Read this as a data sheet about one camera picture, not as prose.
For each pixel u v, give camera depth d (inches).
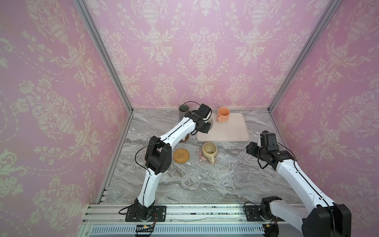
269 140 24.7
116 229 28.1
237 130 41.3
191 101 31.9
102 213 30.1
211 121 37.0
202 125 27.5
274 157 22.6
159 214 29.3
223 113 43.3
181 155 37.3
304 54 33.8
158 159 21.2
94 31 30.6
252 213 28.8
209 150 37.2
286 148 40.1
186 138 40.5
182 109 41.7
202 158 36.8
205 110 29.1
